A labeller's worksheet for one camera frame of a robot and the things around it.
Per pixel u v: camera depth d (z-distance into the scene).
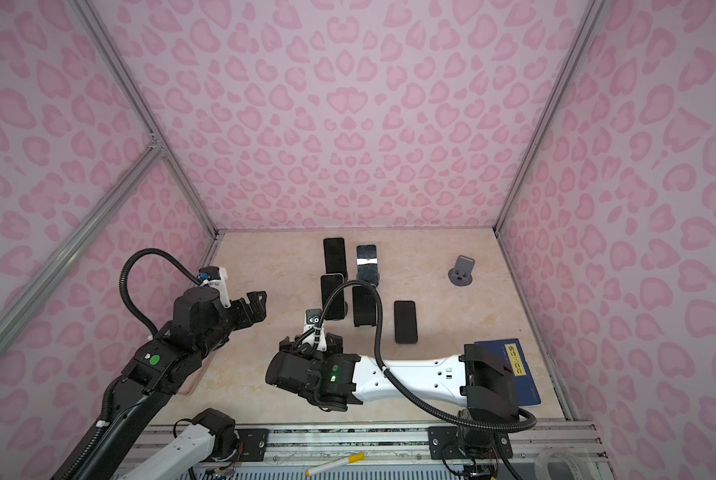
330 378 0.49
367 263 1.01
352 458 0.72
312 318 0.61
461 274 1.01
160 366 0.45
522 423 0.43
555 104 0.84
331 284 0.88
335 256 0.98
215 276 0.61
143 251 0.48
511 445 0.70
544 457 0.70
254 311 0.64
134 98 0.82
